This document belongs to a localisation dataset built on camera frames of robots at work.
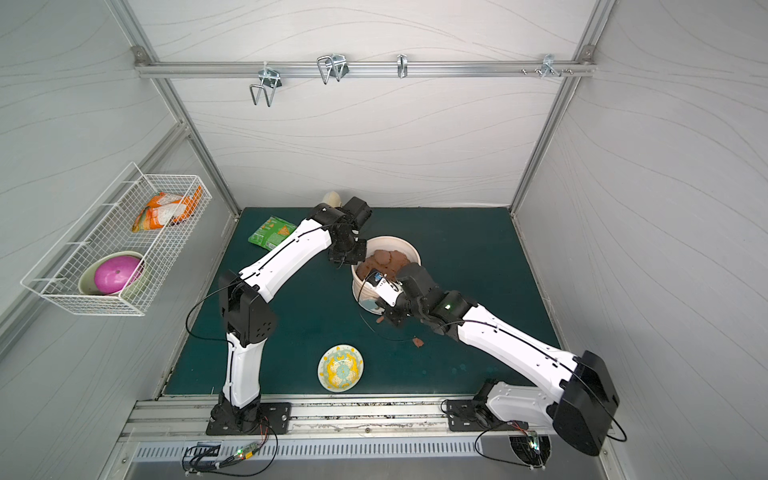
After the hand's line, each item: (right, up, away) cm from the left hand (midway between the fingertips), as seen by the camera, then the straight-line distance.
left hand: (359, 261), depth 85 cm
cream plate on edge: (-10, +20, +14) cm, 26 cm away
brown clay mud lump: (+7, -1, +5) cm, 9 cm away
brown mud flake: (+6, -18, +4) cm, 19 cm away
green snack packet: (-36, +8, +25) cm, 45 cm away
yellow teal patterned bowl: (-5, -29, -5) cm, 30 cm away
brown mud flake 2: (+17, -24, +1) cm, 30 cm away
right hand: (+6, -8, -9) cm, 14 cm away
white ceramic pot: (+8, +5, +7) cm, 12 cm away
